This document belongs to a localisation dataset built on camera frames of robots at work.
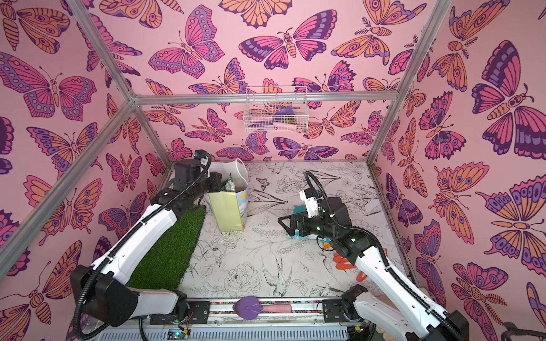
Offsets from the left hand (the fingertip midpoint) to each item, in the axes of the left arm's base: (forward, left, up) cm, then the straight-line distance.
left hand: (221, 172), depth 79 cm
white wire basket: (+33, -20, +5) cm, 39 cm away
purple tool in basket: (+32, -24, +5) cm, 40 cm away
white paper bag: (-9, -3, -10) cm, 14 cm away
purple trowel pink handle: (-40, -11, -26) cm, 49 cm away
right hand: (-16, -24, -4) cm, 30 cm away
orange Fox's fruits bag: (-16, -40, -27) cm, 51 cm away
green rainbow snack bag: (-1, -1, -7) cm, 7 cm away
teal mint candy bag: (0, -30, -26) cm, 39 cm away
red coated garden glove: (-25, -46, -26) cm, 58 cm away
